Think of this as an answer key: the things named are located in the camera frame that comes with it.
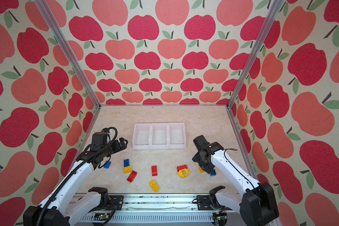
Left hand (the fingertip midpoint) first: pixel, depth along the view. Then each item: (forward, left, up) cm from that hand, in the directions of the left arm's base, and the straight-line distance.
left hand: (124, 144), depth 83 cm
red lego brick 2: (-13, -18, -12) cm, 25 cm away
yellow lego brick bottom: (-20, -18, -14) cm, 31 cm away
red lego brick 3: (-10, -35, -12) cm, 38 cm away
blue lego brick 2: (-14, -54, -12) cm, 57 cm away
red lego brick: (-15, -5, -12) cm, 20 cm away
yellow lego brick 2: (-18, -43, +3) cm, 47 cm away
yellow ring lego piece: (-14, -36, -10) cm, 40 cm away
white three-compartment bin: (+14, -20, -12) cm, 27 cm away
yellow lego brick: (-11, -1, -13) cm, 17 cm away
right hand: (-10, -46, -6) cm, 48 cm away
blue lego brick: (-7, 0, -12) cm, 14 cm away
